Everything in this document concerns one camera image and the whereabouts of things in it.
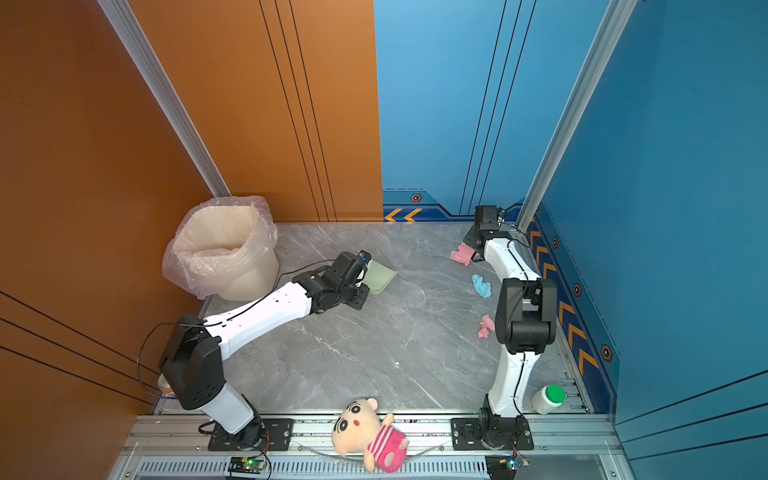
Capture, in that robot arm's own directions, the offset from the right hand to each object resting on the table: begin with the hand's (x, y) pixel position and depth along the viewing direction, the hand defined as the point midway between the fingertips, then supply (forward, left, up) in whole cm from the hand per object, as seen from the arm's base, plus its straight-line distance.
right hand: (475, 238), depth 99 cm
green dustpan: (-17, +32, +2) cm, 36 cm away
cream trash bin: (-16, +72, +14) cm, 75 cm away
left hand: (-20, +36, 0) cm, 41 cm away
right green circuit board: (-61, +2, -15) cm, 63 cm away
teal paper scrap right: (-12, -3, -12) cm, 18 cm away
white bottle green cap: (-48, -10, -5) cm, 50 cm away
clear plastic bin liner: (-20, +87, +12) cm, 90 cm away
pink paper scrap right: (-25, -1, -12) cm, 28 cm away
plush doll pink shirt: (-55, +35, -5) cm, 65 cm away
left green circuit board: (-61, +63, -14) cm, 88 cm away
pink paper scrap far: (+2, +2, -11) cm, 11 cm away
